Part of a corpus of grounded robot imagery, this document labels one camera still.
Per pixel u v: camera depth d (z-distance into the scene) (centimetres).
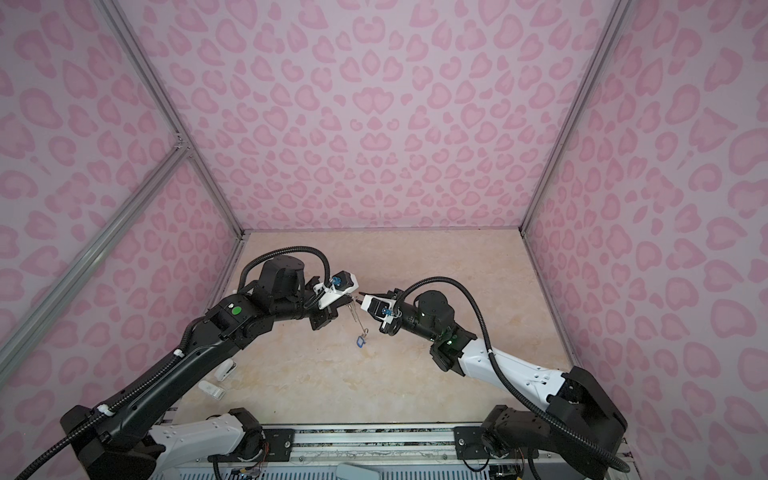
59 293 57
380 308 57
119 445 38
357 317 65
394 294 65
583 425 40
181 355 44
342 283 57
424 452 72
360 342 82
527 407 41
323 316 60
